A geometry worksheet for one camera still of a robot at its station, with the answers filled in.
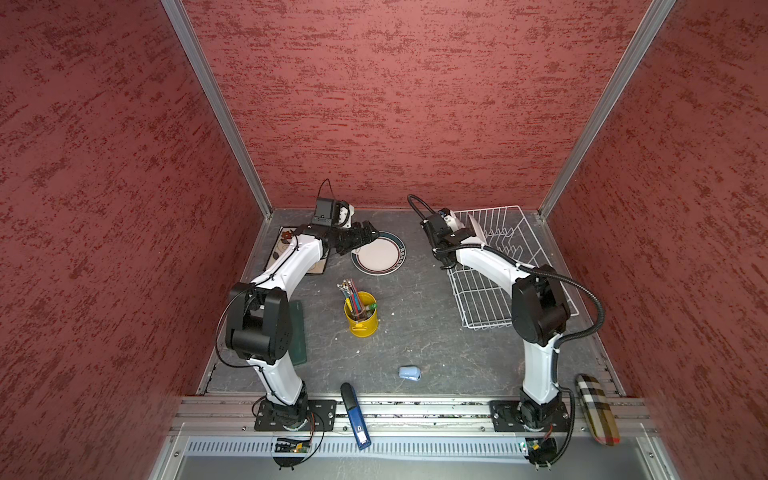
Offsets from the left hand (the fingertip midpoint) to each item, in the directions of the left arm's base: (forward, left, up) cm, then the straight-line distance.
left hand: (370, 243), depth 89 cm
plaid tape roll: (-42, -59, -13) cm, 74 cm away
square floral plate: (+1, +18, -14) cm, 23 cm away
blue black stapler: (-42, +2, -13) cm, 44 cm away
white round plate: (+7, -2, -17) cm, 19 cm away
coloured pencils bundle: (-17, +4, -3) cm, 18 cm away
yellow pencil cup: (-22, +1, -6) cm, 23 cm away
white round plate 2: (+8, -35, -2) cm, 36 cm away
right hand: (+3, -31, -2) cm, 31 cm away
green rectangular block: (-26, +21, -17) cm, 37 cm away
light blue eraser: (-33, -12, -15) cm, 38 cm away
